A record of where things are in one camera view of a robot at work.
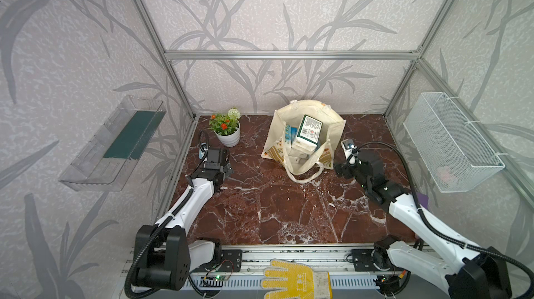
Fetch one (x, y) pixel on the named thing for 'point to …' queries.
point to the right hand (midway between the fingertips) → (346, 153)
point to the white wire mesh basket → (457, 158)
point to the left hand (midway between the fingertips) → (216, 167)
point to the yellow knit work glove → (302, 282)
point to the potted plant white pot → (229, 140)
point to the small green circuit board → (222, 277)
